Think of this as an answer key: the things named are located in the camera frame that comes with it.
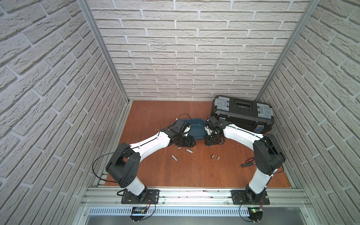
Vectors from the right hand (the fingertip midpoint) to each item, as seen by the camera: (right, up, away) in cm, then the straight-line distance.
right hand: (209, 142), depth 91 cm
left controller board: (-41, -33, -20) cm, 56 cm away
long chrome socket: (-23, -9, -4) cm, 25 cm away
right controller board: (+20, -33, -21) cm, 44 cm away
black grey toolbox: (+29, +18, -4) cm, 34 cm away
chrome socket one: (+2, -8, -3) cm, 9 cm away
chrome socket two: (+5, -10, -4) cm, 12 cm away
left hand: (-10, +2, -7) cm, 13 cm away
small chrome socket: (-20, -4, -1) cm, 21 cm away
